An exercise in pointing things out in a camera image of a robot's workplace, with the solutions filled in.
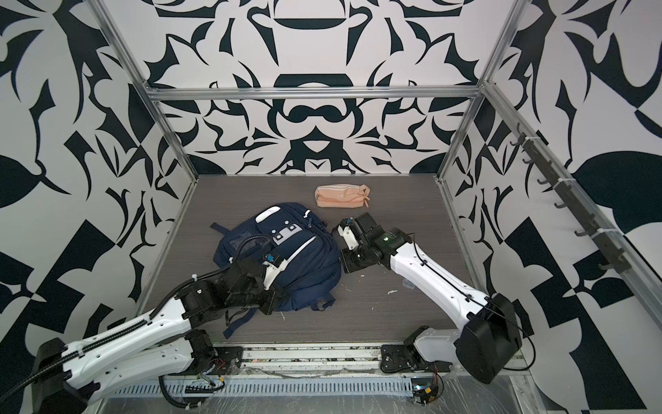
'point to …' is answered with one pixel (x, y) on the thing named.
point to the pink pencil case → (342, 195)
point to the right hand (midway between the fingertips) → (346, 259)
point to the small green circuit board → (424, 390)
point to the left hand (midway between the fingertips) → (290, 289)
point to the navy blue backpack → (296, 235)
